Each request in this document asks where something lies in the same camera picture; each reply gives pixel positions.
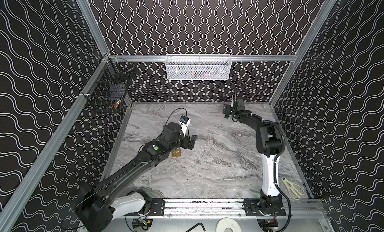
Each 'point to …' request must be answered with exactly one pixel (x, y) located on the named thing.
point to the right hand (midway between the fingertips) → (231, 107)
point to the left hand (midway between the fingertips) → (193, 133)
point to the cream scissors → (295, 190)
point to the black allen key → (195, 226)
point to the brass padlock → (176, 153)
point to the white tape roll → (228, 222)
